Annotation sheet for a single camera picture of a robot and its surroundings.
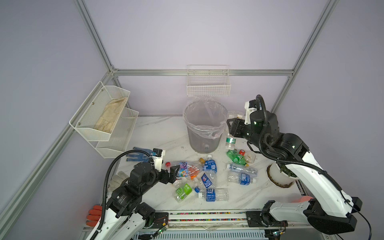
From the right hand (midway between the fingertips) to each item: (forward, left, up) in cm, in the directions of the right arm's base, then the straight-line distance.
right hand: (229, 121), depth 62 cm
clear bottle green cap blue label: (-10, -11, -36) cm, 39 cm away
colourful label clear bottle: (-6, +20, -33) cm, 39 cm away
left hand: (-11, +27, -18) cm, 34 cm away
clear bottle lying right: (-4, -13, -37) cm, 40 cm away
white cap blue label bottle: (-4, +6, -37) cm, 38 cm away
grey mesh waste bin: (+7, +11, -25) cm, 28 cm away
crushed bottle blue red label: (-12, +8, -34) cm, 37 cm away
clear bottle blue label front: (-18, +2, -39) cm, 43 cm away
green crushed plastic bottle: (+6, -10, -39) cm, 41 cm away
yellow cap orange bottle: (-5, +16, -36) cm, 39 cm away
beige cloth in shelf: (+18, +62, -9) cm, 66 cm away
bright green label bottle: (-17, +22, -35) cm, 45 cm away
